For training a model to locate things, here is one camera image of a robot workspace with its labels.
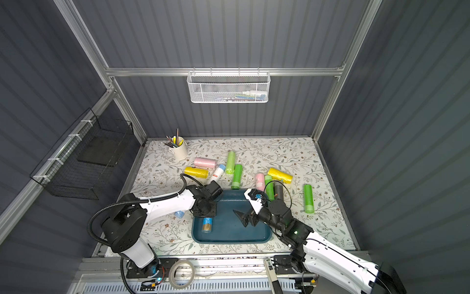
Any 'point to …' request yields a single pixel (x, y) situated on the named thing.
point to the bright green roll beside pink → (270, 189)
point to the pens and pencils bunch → (175, 143)
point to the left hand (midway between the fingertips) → (213, 216)
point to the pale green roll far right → (308, 199)
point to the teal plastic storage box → (226, 227)
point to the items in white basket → (247, 95)
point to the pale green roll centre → (231, 162)
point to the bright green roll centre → (237, 177)
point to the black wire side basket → (81, 163)
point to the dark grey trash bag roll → (279, 190)
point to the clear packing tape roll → (172, 271)
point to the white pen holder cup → (180, 149)
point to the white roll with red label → (218, 173)
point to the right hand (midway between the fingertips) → (245, 201)
